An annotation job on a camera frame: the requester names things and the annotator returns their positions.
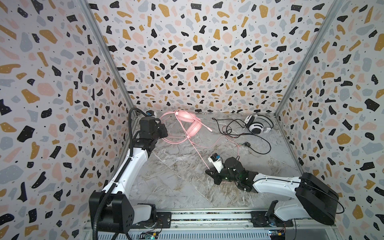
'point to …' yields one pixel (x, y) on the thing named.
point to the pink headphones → (194, 124)
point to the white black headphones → (257, 124)
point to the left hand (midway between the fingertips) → (162, 123)
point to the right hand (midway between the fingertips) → (204, 170)
